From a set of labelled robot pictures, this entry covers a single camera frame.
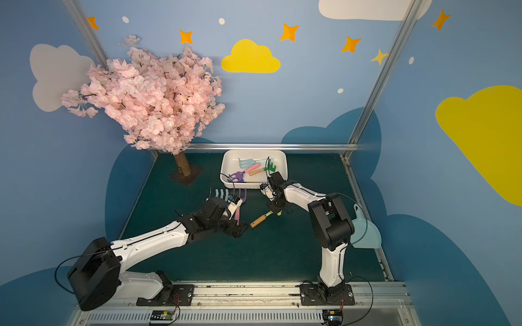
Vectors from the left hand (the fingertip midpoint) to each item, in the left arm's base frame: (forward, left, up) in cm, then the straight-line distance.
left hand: (241, 217), depth 84 cm
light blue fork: (+19, +13, -11) cm, 25 cm away
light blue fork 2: (+40, +2, -11) cm, 42 cm away
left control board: (-33, +26, -11) cm, 44 cm away
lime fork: (+2, -5, -9) cm, 10 cm away
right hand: (+13, -17, -9) cm, 23 cm away
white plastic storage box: (+39, +11, -9) cm, 41 cm away
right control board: (-33, -36, -12) cm, 50 cm away
